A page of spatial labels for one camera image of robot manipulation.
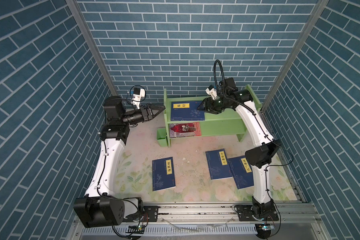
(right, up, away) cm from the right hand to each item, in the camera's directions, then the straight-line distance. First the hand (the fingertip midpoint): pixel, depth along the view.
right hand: (198, 108), depth 80 cm
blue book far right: (+26, -37, +8) cm, 46 cm away
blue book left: (-20, -38, +6) cm, 44 cm away
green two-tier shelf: (+18, -9, +13) cm, 24 cm away
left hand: (-17, -3, -17) cm, 24 cm away
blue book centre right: (+13, -34, +10) cm, 38 cm away
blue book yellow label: (-7, -2, +2) cm, 8 cm away
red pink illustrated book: (-5, -12, +11) cm, 18 cm away
